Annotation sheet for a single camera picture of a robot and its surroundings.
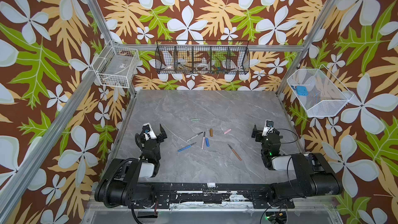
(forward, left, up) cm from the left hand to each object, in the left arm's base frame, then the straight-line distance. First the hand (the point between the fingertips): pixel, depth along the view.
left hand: (150, 125), depth 86 cm
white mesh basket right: (+8, -93, +18) cm, 95 cm away
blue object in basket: (+16, -86, +13) cm, 88 cm away
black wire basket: (+41, -13, +18) cm, 47 cm away
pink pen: (-3, -30, -12) cm, 33 cm away
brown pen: (-10, -49, -13) cm, 52 cm away
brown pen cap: (+3, -35, -13) cm, 38 cm away
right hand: (+2, -66, -3) cm, 66 cm away
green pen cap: (+13, -25, -13) cm, 31 cm away
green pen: (0, -25, -12) cm, 28 cm away
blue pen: (-7, -20, -13) cm, 25 cm away
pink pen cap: (+4, -46, -12) cm, 48 cm away
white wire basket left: (+27, +20, +21) cm, 39 cm away
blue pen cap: (-4, -33, -12) cm, 35 cm away
